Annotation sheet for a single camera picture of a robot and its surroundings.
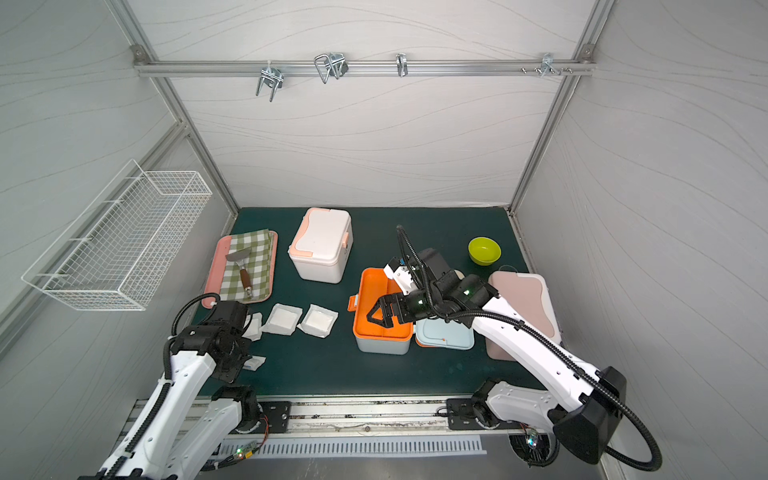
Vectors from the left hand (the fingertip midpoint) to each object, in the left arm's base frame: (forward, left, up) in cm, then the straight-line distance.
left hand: (244, 358), depth 77 cm
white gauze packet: (+14, -16, -7) cm, 22 cm away
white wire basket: (+16, +25, +25) cm, 39 cm away
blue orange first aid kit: (+7, -49, +3) cm, 49 cm away
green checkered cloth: (+32, +9, -5) cm, 34 cm away
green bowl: (+41, -72, -5) cm, 83 cm away
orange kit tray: (+21, -33, +5) cm, 39 cm away
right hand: (+6, -37, +15) cm, 40 cm away
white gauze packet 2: (+14, -5, -6) cm, 16 cm away
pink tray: (+26, +22, -5) cm, 34 cm away
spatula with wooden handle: (+36, +16, -5) cm, 40 cm away
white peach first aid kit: (+32, -16, +9) cm, 37 cm away
